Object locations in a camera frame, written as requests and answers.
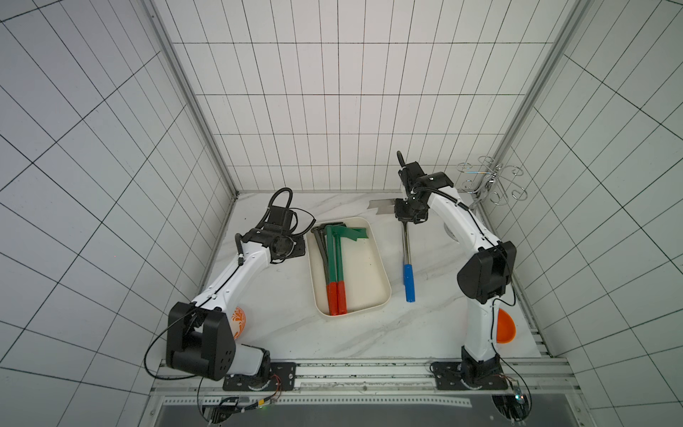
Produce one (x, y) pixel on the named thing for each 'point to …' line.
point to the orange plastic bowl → (505, 327)
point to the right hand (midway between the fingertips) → (403, 212)
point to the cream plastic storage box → (365, 271)
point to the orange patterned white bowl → (238, 319)
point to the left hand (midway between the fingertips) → (297, 252)
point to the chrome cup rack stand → (492, 187)
